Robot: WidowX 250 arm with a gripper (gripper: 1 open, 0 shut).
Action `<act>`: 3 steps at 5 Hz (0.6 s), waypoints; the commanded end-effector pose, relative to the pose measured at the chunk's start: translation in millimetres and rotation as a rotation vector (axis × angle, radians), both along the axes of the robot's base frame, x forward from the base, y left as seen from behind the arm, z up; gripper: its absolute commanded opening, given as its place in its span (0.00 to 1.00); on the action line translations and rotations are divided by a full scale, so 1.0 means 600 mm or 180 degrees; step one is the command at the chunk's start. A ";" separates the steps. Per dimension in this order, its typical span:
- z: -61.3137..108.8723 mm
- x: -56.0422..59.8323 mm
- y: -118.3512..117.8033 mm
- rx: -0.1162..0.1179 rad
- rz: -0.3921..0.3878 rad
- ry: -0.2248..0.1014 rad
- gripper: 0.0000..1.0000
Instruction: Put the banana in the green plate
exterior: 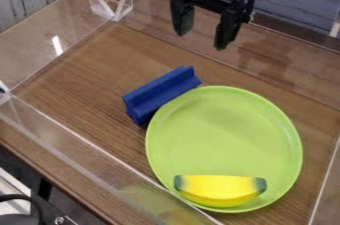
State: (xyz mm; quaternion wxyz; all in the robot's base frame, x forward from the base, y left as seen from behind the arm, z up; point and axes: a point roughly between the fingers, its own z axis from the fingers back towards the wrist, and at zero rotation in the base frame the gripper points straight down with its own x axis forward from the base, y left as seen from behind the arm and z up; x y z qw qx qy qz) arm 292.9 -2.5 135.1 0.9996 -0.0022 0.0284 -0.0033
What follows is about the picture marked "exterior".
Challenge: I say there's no black cable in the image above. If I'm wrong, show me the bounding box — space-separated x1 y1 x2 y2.
0 194 45 225

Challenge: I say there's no green plastic plate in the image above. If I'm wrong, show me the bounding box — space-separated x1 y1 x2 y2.
145 86 302 213

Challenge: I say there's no blue plastic block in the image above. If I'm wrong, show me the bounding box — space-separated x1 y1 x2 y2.
122 66 201 124

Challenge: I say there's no yellow toy banana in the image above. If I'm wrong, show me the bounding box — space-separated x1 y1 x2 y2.
173 175 266 208

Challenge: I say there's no clear acrylic enclosure wall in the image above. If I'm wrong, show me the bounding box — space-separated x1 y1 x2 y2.
0 0 340 225

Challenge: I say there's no clear acrylic corner bracket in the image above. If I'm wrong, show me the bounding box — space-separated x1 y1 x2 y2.
89 0 133 22

